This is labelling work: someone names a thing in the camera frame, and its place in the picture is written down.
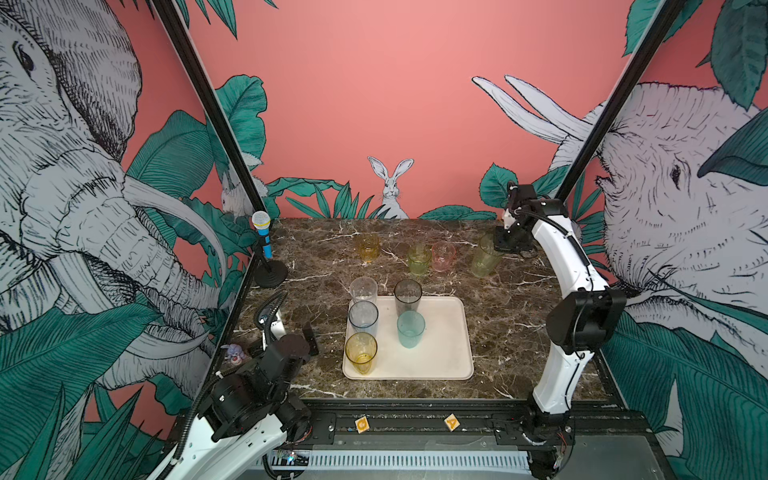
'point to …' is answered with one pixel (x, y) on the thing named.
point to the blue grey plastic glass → (363, 316)
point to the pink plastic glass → (443, 256)
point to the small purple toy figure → (234, 353)
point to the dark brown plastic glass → (407, 295)
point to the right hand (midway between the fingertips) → (497, 241)
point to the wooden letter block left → (362, 425)
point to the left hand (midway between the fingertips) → (295, 327)
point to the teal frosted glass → (411, 326)
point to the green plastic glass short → (419, 255)
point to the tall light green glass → (486, 259)
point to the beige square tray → (445, 352)
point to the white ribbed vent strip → (418, 460)
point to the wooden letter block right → (452, 422)
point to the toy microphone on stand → (270, 273)
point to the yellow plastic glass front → (368, 246)
